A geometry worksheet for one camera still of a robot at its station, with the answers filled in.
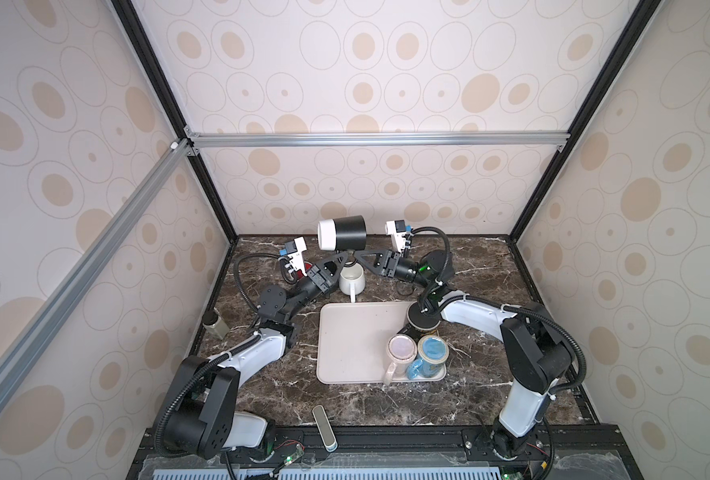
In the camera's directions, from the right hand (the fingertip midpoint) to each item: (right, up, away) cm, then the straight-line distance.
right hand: (356, 262), depth 70 cm
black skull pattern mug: (+17, -17, +13) cm, 28 cm away
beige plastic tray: (-2, -25, +25) cm, 35 cm away
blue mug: (+20, -24, +9) cm, 32 cm away
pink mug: (+12, -23, +8) cm, 27 cm away
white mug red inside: (-11, -1, 0) cm, 12 cm away
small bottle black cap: (-42, -18, +16) cm, 48 cm away
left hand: (0, 0, -4) cm, 4 cm away
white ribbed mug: (-2, -6, +29) cm, 30 cm away
